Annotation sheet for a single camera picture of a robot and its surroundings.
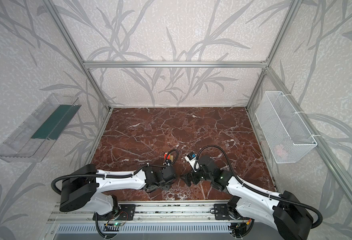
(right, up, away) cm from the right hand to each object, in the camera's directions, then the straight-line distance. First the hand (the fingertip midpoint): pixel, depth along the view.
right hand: (186, 166), depth 81 cm
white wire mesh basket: (+42, +18, -19) cm, 50 cm away
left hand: (-9, -8, +2) cm, 12 cm away
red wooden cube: (-9, +6, -4) cm, 12 cm away
